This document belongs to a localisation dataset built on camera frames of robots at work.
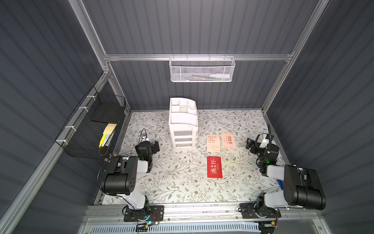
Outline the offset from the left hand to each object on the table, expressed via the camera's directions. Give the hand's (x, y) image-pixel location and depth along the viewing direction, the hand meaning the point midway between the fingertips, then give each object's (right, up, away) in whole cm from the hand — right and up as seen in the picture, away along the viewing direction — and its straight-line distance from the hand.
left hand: (149, 142), depth 95 cm
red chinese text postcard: (+42, -16, -6) cm, 45 cm away
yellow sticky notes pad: (-16, +10, -19) cm, 27 cm away
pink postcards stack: (+54, 0, +7) cm, 54 cm away
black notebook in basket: (-20, +19, -13) cm, 30 cm away
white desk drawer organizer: (+22, +16, -6) cm, 28 cm away
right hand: (+69, +1, -4) cm, 69 cm away
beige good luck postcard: (+43, -2, +7) cm, 44 cm away
